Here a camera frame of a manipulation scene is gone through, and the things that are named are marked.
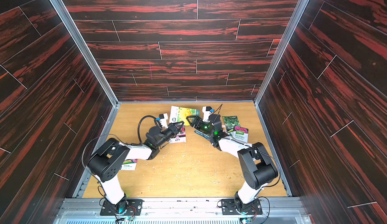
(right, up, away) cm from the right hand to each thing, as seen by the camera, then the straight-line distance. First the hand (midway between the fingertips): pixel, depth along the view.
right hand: (192, 117), depth 88 cm
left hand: (-4, -3, -3) cm, 6 cm away
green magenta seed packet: (+32, -11, +13) cm, 37 cm away
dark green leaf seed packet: (+28, -4, +20) cm, 35 cm away
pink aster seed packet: (-8, -13, +11) cm, 19 cm away
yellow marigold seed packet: (-8, +2, -1) cm, 8 cm away
